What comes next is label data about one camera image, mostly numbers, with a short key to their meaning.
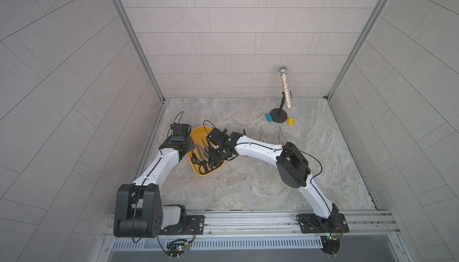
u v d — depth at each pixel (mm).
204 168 848
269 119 1051
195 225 710
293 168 524
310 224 672
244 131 1011
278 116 1067
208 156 810
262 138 967
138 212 391
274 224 726
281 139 965
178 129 683
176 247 654
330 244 680
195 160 846
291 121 1047
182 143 637
